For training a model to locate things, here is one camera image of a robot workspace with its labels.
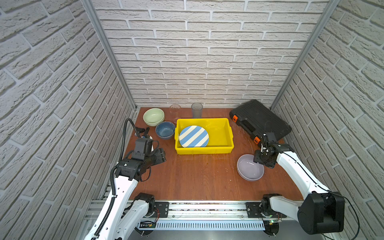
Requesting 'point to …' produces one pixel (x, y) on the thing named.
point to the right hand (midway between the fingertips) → (259, 158)
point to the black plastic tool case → (256, 120)
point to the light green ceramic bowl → (153, 117)
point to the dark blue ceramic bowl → (165, 130)
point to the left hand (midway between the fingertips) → (160, 152)
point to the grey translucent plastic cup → (197, 110)
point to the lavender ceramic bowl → (249, 170)
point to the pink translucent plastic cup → (175, 110)
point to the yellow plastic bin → (221, 139)
